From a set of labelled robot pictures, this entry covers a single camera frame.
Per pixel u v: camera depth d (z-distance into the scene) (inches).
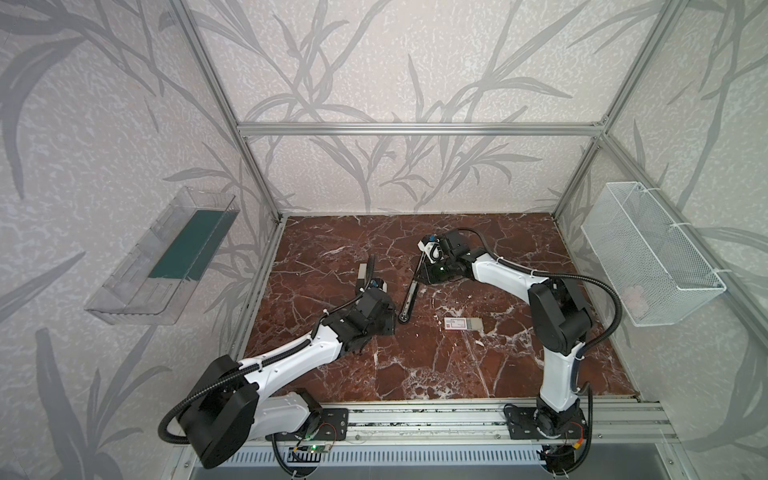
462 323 35.8
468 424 29.7
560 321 20.2
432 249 33.9
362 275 38.8
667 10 27.9
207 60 30.9
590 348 20.7
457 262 28.5
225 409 15.9
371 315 24.9
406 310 35.9
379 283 30.3
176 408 15.1
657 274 24.8
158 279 25.3
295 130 37.0
